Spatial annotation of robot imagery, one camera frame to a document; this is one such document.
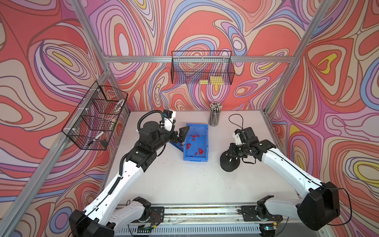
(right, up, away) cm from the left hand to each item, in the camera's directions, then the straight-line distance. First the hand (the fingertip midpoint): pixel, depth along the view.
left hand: (183, 124), depth 68 cm
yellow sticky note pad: (+20, +28, +23) cm, 41 cm away
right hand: (+25, -17, +13) cm, 33 cm away
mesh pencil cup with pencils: (+20, +10, +30) cm, 38 cm away
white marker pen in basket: (-44, -8, +3) cm, 45 cm away
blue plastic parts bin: (+7, -14, +32) cm, 36 cm away
